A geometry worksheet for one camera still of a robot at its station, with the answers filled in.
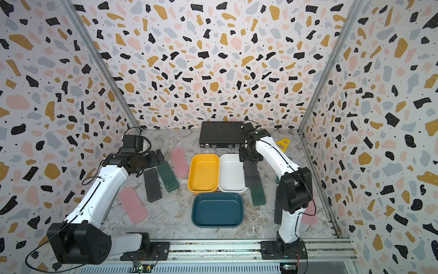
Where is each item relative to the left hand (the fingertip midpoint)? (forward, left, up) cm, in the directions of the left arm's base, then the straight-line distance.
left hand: (156, 158), depth 81 cm
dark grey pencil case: (-7, +6, -20) cm, 22 cm away
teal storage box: (-18, -29, -21) cm, 40 cm away
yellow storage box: (+4, -20, -21) cm, 29 cm away
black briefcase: (+34, -31, -22) cm, 51 cm away
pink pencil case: (+10, -6, -20) cm, 23 cm away
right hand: (+4, -45, -6) cm, 45 cm away
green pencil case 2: (-10, -50, -19) cm, 55 cm away
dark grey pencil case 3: (-21, -59, -19) cm, 65 cm away
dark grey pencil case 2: (-3, -46, -10) cm, 48 cm away
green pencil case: (+1, 0, -21) cm, 21 cm away
